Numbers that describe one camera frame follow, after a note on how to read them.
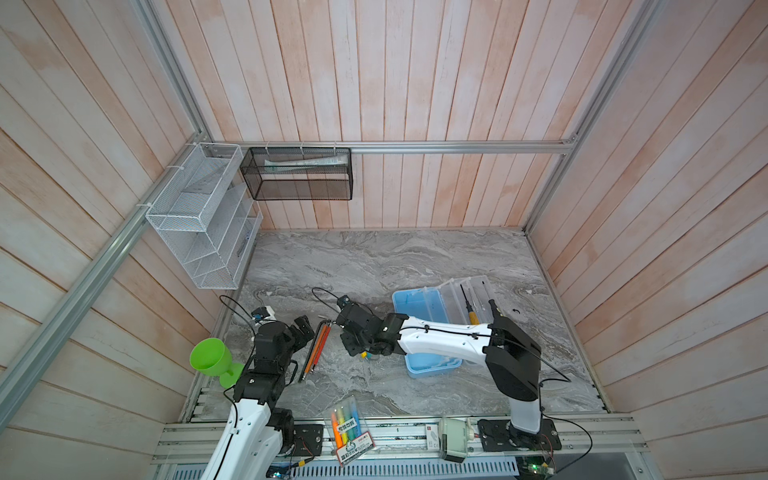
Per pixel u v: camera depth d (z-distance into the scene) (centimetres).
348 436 73
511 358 47
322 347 90
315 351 88
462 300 88
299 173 104
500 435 74
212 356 72
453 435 70
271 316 73
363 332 62
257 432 52
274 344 60
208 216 73
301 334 74
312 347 89
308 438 73
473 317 83
